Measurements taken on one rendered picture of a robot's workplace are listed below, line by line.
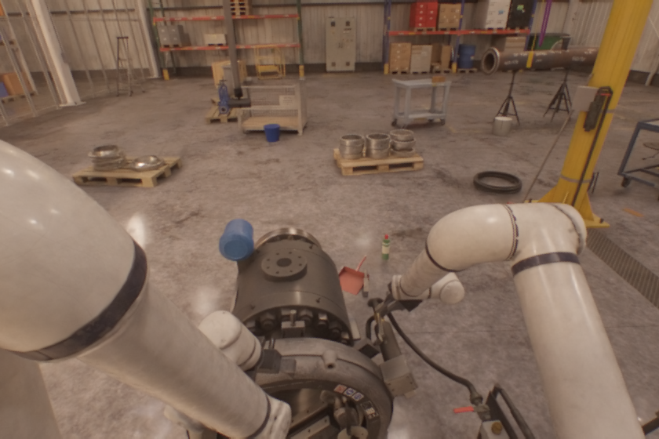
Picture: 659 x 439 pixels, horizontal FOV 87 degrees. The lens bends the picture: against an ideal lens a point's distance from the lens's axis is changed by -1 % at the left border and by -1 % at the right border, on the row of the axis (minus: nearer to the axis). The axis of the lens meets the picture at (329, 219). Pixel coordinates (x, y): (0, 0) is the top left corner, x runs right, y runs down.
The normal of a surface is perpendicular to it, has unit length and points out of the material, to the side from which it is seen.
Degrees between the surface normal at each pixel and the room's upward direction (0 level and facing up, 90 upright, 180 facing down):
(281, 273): 0
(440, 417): 0
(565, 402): 69
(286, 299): 1
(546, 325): 64
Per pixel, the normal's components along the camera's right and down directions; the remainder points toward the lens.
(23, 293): 0.61, 0.35
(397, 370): -0.39, -0.78
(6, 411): 0.92, 0.17
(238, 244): 0.12, 0.48
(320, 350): 0.27, -0.85
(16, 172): 0.65, -0.68
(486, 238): -0.23, 0.18
